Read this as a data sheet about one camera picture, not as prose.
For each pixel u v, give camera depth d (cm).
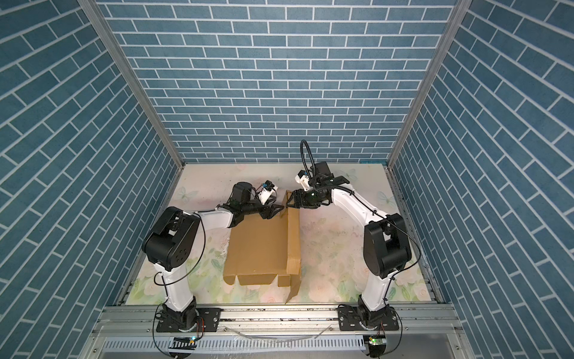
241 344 77
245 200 79
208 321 74
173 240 51
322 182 71
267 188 83
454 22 73
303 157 81
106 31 74
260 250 88
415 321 76
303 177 82
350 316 74
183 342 72
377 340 74
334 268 86
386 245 48
